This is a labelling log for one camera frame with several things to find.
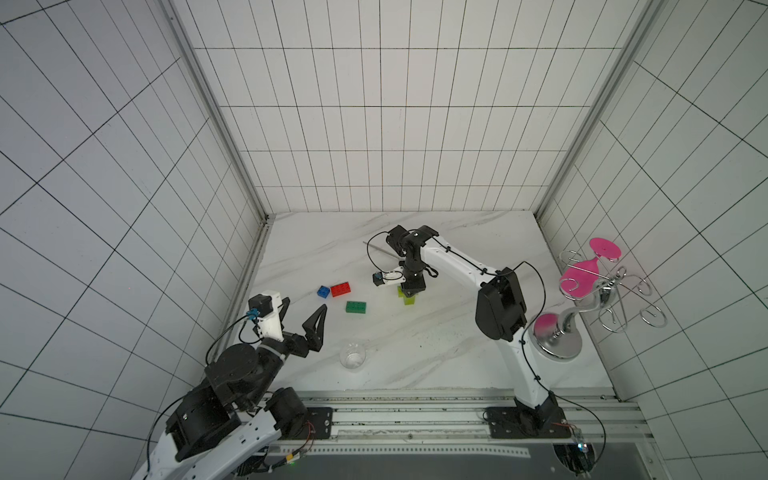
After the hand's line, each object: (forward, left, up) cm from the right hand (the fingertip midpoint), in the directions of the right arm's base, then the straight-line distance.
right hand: (410, 277), depth 95 cm
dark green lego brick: (-10, +17, -4) cm, 20 cm away
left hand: (-24, +23, +23) cm, 41 cm away
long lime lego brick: (-7, +3, +3) cm, 9 cm away
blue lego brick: (-5, +29, -3) cm, 29 cm away
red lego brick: (-3, +23, -4) cm, 24 cm away
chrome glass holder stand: (-16, -43, -5) cm, 46 cm away
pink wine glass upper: (-2, -48, +21) cm, 53 cm away
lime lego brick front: (-7, 0, -4) cm, 8 cm away
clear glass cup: (-25, +16, -4) cm, 30 cm away
